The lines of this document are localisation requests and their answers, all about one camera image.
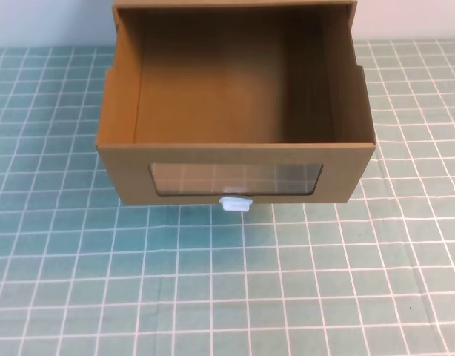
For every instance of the white drawer handle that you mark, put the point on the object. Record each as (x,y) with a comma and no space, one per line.
(236,204)

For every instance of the brown cardboard shoebox drawer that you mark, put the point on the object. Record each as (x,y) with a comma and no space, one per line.
(237,104)

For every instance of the upper shoebox outer shell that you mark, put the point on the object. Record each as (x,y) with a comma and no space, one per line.
(130,28)

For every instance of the cyan checkered tablecloth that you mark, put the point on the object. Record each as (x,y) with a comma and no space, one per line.
(83,274)

